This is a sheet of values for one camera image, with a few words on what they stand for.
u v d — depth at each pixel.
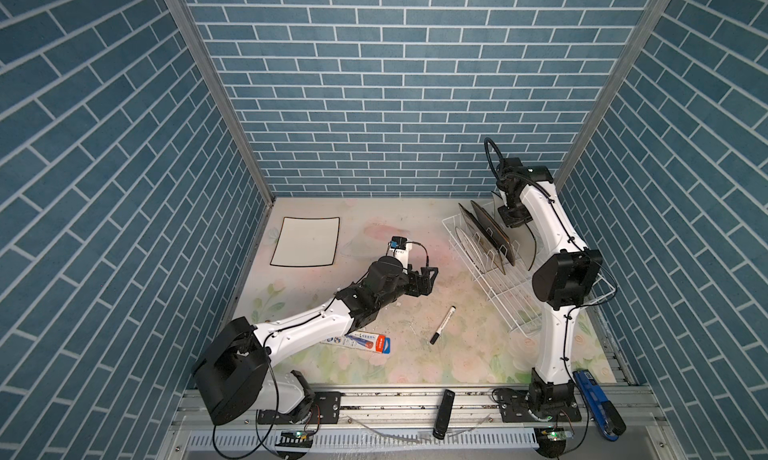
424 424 0.73
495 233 0.84
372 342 0.83
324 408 0.73
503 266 0.99
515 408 0.73
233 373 0.41
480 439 0.71
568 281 0.57
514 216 0.79
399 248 0.69
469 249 1.04
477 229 0.85
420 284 0.70
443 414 0.72
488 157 0.87
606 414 0.71
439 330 0.86
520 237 0.98
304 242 1.06
